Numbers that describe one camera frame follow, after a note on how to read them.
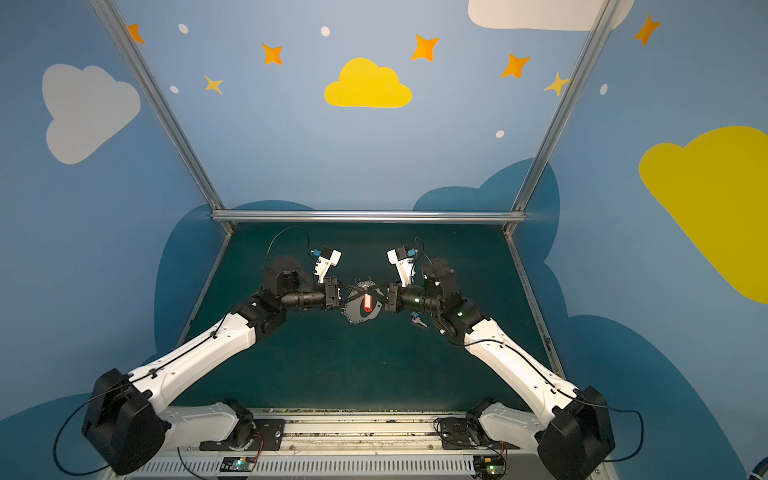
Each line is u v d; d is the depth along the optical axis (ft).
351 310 3.19
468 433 2.22
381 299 2.32
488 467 2.35
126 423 1.26
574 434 1.27
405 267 2.17
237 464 2.34
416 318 3.14
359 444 2.40
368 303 2.34
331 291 2.10
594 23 2.41
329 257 2.26
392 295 2.05
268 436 2.42
